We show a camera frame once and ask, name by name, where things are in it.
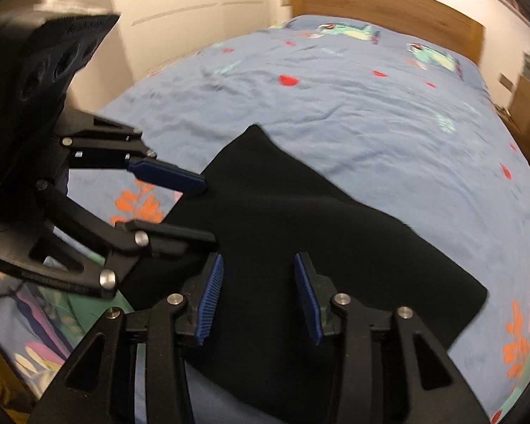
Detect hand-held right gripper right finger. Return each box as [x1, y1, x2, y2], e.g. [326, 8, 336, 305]
[294, 252, 491, 424]

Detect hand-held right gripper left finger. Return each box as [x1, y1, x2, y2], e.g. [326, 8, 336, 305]
[26, 252, 225, 424]

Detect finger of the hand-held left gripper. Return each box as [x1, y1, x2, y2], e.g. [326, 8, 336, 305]
[59, 112, 208, 197]
[0, 179, 217, 300]

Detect black pants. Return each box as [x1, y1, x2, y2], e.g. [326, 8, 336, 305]
[119, 124, 489, 411]

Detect white wardrobe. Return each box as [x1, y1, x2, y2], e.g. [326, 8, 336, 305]
[106, 0, 292, 84]

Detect blue printed bed sheet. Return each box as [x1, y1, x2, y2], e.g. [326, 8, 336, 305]
[0, 14, 530, 424]

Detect yellow cloth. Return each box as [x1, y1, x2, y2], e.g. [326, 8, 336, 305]
[0, 322, 31, 411]

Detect wooden headboard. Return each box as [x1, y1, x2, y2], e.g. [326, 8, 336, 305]
[290, 0, 487, 65]

